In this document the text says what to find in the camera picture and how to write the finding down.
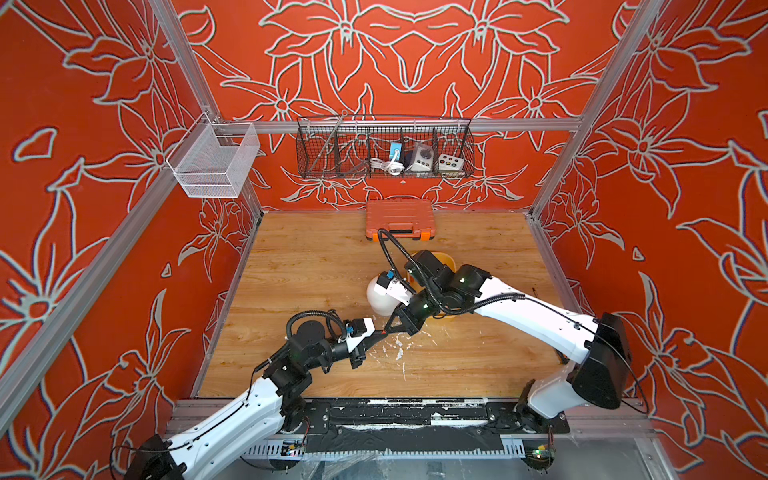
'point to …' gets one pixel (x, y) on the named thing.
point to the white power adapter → (424, 159)
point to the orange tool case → (412, 219)
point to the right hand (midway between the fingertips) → (382, 331)
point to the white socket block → (447, 162)
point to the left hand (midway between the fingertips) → (384, 331)
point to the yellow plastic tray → (416, 286)
